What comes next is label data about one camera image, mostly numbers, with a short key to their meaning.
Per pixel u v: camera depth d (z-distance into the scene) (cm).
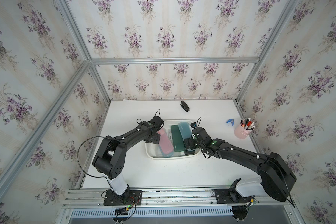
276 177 42
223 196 73
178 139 92
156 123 73
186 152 88
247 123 92
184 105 114
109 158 46
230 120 105
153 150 90
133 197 73
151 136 68
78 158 42
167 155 86
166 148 86
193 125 77
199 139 66
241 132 92
